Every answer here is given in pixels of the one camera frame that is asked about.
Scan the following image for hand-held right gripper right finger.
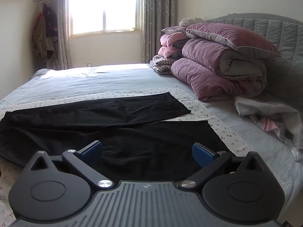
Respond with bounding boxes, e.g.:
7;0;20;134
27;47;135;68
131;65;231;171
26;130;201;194
178;142;267;191

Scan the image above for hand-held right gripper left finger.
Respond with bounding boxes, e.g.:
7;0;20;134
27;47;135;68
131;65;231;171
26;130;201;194
30;141;114;190

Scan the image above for black pants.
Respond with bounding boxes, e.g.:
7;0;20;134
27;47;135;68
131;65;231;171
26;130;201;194
0;92;229;181

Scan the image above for white floral bedsheet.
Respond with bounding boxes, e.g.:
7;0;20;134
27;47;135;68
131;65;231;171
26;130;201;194
0;87;249;227

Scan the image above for bed with blue-grey sheet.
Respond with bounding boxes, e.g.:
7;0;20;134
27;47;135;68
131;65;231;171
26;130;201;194
0;63;303;227

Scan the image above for pink striped cloth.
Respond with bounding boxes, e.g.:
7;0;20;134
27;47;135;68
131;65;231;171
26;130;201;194
248;113;288;143

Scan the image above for purple folded quilt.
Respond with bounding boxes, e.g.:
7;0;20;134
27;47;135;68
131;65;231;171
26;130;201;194
170;38;268;102

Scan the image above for white crumpled cloth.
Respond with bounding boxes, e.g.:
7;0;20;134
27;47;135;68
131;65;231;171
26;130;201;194
234;96;303;150

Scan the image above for clear plastic bottle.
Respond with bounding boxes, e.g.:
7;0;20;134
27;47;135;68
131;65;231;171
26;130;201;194
292;147;302;162

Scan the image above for grey striped cloth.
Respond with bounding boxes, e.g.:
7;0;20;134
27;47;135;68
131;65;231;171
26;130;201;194
153;55;176;75

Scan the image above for hanging clothes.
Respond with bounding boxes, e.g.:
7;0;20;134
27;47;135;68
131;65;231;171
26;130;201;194
32;3;59;60

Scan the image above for grey star-patterned curtain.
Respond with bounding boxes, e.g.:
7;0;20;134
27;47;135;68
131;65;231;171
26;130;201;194
141;0;178;63
45;0;73;70

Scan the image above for white folded cloth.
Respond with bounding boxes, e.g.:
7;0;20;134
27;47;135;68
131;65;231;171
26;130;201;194
179;18;209;27

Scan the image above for grey quilted headboard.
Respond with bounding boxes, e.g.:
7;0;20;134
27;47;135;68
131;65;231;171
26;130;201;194
205;13;303;100

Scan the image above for window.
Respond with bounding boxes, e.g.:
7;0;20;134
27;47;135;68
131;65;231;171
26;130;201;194
68;0;143;37

